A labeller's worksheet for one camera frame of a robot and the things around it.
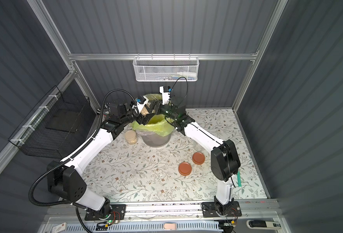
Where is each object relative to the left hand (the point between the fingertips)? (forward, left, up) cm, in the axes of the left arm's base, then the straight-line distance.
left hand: (150, 108), depth 77 cm
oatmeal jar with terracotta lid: (-5, -29, -33) cm, 44 cm away
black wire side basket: (-11, +50, -4) cm, 52 cm away
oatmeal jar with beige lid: (-3, +15, -23) cm, 27 cm away
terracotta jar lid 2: (-20, -19, -32) cm, 43 cm away
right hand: (+1, 0, +4) cm, 4 cm away
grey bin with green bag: (-8, -4, -10) cm, 14 cm away
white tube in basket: (+29, -21, +3) cm, 36 cm away
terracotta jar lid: (-14, -28, -31) cm, 44 cm away
